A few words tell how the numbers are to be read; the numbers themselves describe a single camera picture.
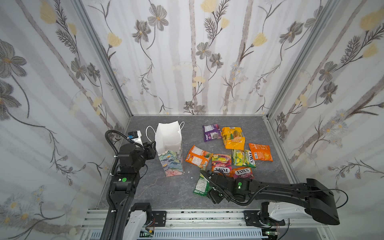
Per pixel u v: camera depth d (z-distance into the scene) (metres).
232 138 1.00
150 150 0.63
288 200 0.46
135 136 0.61
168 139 0.86
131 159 0.52
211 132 1.07
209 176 0.70
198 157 0.95
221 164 0.91
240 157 0.93
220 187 0.58
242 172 0.88
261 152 0.96
